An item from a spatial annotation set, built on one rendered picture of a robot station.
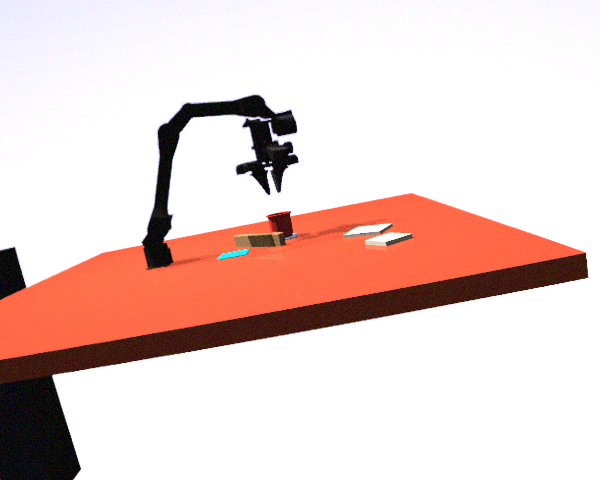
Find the dark red translucent cup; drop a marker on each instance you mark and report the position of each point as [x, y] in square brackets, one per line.
[281, 222]

